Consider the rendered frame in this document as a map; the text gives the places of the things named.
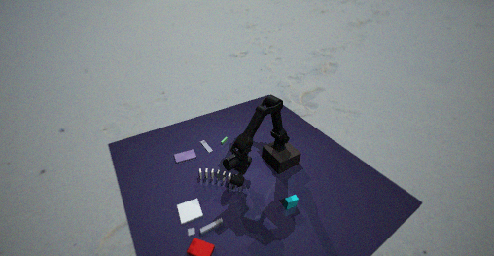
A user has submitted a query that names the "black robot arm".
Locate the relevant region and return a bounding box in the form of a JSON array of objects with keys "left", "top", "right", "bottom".
[{"left": 223, "top": 95, "right": 290, "bottom": 171}]

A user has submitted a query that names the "teal block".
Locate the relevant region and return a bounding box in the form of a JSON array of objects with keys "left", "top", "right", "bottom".
[{"left": 283, "top": 195, "right": 299, "bottom": 210}]

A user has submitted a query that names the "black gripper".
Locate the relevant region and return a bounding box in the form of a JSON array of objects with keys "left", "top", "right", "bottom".
[{"left": 230, "top": 156, "right": 252, "bottom": 187}]

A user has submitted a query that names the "white flat rectangular block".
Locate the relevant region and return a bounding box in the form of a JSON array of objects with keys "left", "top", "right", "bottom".
[{"left": 177, "top": 199, "right": 203, "bottom": 224}]

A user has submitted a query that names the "red rectangular block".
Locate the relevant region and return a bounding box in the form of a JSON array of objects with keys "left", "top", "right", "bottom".
[{"left": 187, "top": 238, "right": 215, "bottom": 256}]

